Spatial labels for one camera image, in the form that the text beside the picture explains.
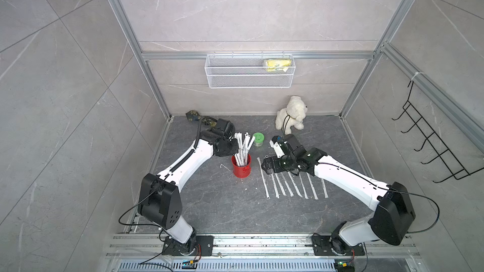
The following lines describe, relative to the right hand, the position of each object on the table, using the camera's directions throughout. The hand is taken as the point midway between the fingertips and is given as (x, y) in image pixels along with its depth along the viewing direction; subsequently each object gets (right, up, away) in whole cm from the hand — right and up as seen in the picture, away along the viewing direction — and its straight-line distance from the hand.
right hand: (271, 164), depth 82 cm
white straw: (-1, -13, +8) cm, 15 cm away
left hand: (-15, +7, +4) cm, 17 cm away
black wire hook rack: (+57, +7, -19) cm, 60 cm away
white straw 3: (+12, -11, +8) cm, 18 cm away
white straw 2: (+9, -12, +8) cm, 17 cm away
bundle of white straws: (-13, +2, +7) cm, 15 cm away
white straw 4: (+17, -15, +5) cm, 24 cm away
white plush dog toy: (+14, +23, +19) cm, 33 cm away
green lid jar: (-4, +10, +19) cm, 22 cm away
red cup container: (-12, -4, +4) cm, 14 cm away
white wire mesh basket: (-10, +47, +18) cm, 52 cm away
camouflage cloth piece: (-44, +24, +33) cm, 60 cm away
